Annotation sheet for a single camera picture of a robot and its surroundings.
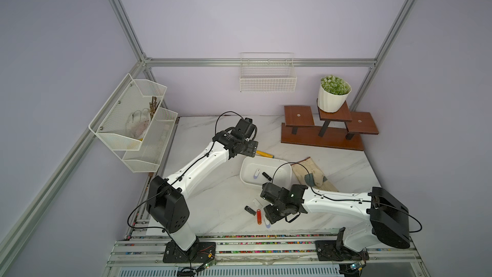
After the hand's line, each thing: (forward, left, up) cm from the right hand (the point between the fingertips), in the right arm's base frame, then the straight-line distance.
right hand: (273, 216), depth 80 cm
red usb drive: (0, +6, -2) cm, 6 cm away
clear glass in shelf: (+30, +56, +28) cm, 69 cm away
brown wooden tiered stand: (+46, -44, +2) cm, 64 cm away
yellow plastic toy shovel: (+34, +3, -2) cm, 34 cm away
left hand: (+25, +12, +17) cm, 32 cm away
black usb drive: (+19, +1, -1) cm, 20 cm away
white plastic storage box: (+26, +10, -1) cm, 28 cm away
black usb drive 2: (+3, +10, -2) cm, 10 cm away
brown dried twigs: (+38, +51, +31) cm, 70 cm away
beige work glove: (+17, -25, -2) cm, 30 cm away
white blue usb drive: (+21, +6, -2) cm, 22 cm away
